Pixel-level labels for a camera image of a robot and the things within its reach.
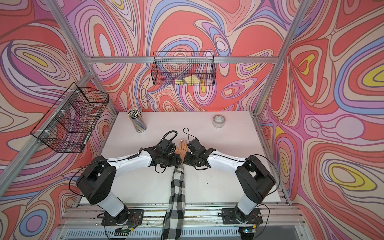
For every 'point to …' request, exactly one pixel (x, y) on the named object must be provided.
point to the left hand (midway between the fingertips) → (179, 163)
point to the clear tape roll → (218, 121)
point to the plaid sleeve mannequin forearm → (173, 227)
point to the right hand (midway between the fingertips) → (186, 164)
